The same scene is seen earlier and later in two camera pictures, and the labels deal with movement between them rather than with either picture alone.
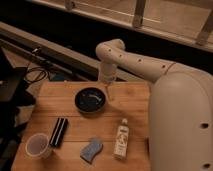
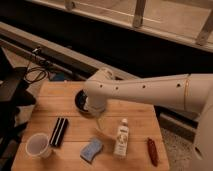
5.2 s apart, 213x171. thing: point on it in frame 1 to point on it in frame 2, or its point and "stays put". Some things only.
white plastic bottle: (121, 140) stays put
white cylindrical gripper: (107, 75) to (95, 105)
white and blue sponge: (91, 149) stays put
